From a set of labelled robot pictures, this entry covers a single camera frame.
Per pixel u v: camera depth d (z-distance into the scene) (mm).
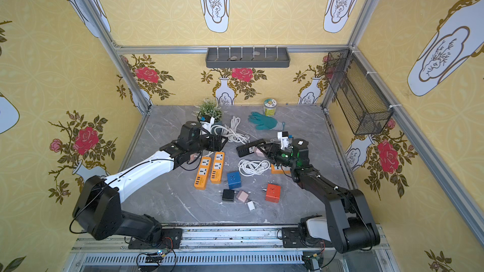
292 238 731
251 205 810
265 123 1100
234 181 853
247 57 932
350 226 418
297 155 672
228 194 839
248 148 970
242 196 836
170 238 730
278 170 902
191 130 638
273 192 803
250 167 905
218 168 915
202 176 879
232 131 974
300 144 678
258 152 797
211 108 976
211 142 735
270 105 1104
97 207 422
